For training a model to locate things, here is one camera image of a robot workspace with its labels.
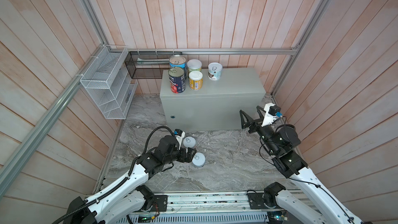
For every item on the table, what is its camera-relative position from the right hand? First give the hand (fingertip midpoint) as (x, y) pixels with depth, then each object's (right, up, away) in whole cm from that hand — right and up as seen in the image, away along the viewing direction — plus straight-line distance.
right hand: (248, 109), depth 66 cm
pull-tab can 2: (-21, -27, +15) cm, 38 cm away
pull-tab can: (-27, -19, +22) cm, 40 cm away
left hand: (-27, -23, +11) cm, 37 cm away
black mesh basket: (-56, +30, +38) cm, 74 cm away
